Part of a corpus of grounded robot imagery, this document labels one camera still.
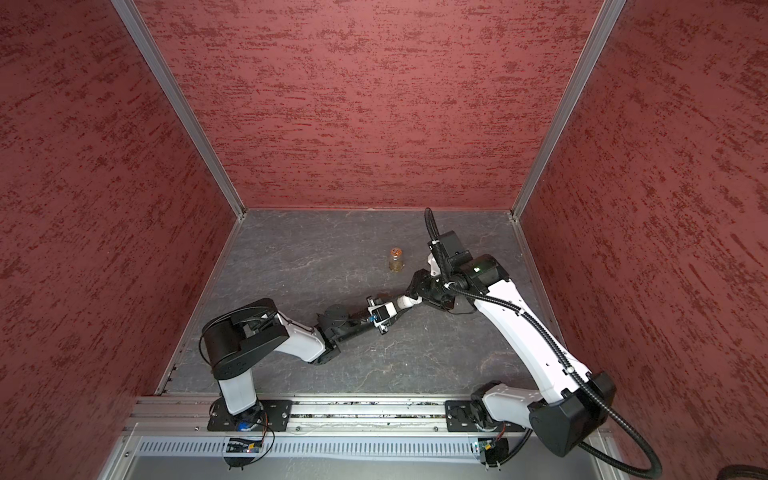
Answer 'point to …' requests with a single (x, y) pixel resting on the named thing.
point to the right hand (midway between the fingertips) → (412, 303)
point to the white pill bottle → (405, 302)
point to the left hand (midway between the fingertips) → (406, 300)
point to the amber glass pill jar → (395, 263)
